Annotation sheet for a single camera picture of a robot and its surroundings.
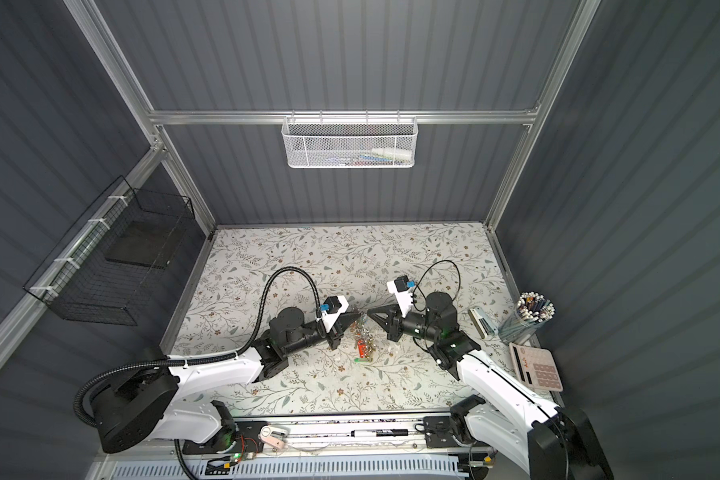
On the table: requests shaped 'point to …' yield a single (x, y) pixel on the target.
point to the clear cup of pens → (532, 311)
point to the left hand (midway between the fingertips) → (360, 313)
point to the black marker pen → (380, 433)
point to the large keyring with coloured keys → (364, 341)
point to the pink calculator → (536, 367)
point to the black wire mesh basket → (115, 256)
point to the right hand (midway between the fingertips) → (373, 316)
